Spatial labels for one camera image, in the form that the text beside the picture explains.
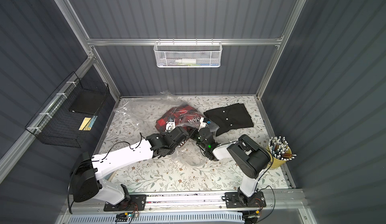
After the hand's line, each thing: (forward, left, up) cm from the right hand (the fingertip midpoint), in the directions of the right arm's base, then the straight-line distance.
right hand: (185, 128), depth 87 cm
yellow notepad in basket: (-12, +41, +21) cm, 48 cm away
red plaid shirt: (+8, +1, +2) cm, 9 cm away
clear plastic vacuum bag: (+22, +35, -13) cm, 43 cm away
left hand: (-6, +5, +5) cm, 9 cm away
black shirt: (+17, -31, -11) cm, 37 cm away
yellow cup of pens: (-16, -47, +6) cm, 50 cm away
